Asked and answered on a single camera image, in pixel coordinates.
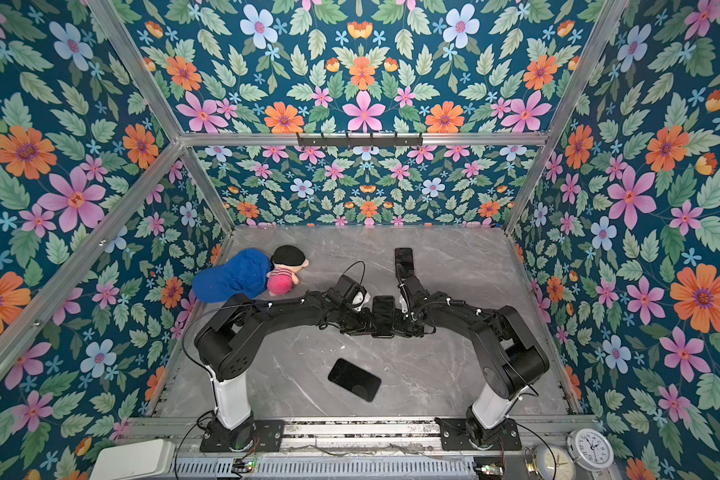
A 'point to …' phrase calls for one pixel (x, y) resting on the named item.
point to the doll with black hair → (286, 261)
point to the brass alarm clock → (540, 463)
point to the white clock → (589, 450)
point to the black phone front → (354, 379)
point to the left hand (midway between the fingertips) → (383, 326)
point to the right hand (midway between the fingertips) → (390, 330)
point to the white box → (134, 460)
